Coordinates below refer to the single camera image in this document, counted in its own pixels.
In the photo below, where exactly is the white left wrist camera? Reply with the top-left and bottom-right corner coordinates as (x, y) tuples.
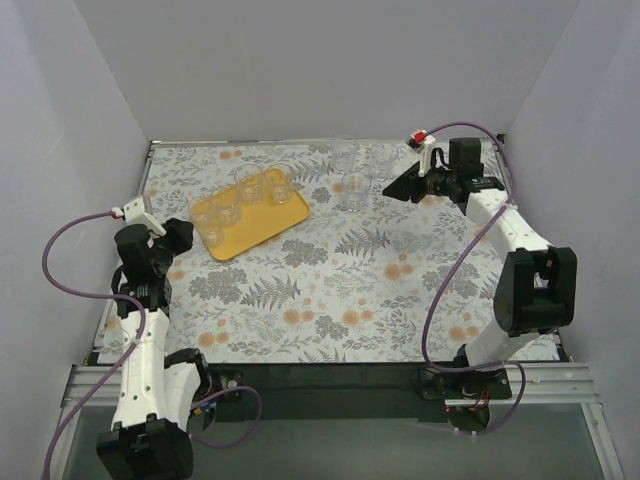
(122, 194), (166, 237)

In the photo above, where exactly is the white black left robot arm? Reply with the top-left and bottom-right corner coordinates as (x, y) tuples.
(96, 218), (211, 479)

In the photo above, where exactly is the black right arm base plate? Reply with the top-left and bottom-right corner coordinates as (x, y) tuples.
(409, 368), (512, 432)

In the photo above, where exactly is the floral patterned table mat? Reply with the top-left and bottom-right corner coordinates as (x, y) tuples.
(144, 143), (502, 363)

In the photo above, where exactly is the clear drinking glass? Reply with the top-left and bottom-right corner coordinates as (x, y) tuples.
(213, 187), (242, 226)

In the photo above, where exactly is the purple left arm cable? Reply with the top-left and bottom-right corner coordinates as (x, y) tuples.
(40, 209), (264, 480)

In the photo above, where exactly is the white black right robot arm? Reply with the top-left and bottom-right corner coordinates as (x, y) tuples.
(383, 131), (578, 400)

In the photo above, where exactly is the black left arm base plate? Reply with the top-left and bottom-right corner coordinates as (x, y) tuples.
(178, 366), (245, 433)

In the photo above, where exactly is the yellow plastic tray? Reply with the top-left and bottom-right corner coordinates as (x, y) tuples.
(205, 171), (311, 261)

